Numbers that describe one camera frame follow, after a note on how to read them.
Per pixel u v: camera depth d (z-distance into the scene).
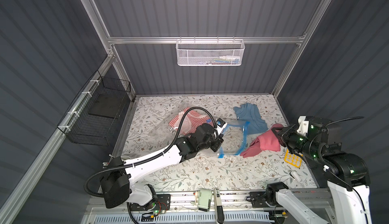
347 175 0.34
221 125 0.63
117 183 0.40
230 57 0.91
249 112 1.06
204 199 0.70
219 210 0.68
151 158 0.46
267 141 0.58
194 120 1.02
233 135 0.98
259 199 0.74
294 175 0.79
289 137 0.50
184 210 0.72
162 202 0.72
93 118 0.73
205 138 0.56
